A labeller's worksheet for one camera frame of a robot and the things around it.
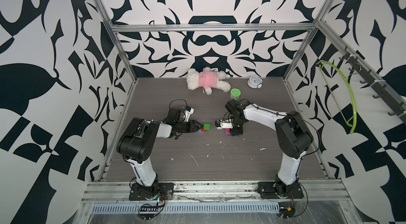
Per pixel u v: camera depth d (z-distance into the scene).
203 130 0.91
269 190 0.74
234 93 1.06
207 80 1.08
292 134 0.50
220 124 0.83
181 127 0.82
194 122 0.86
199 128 0.91
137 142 0.49
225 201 0.73
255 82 1.15
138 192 0.70
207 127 0.89
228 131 0.86
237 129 0.83
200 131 0.91
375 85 0.59
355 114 0.66
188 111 0.89
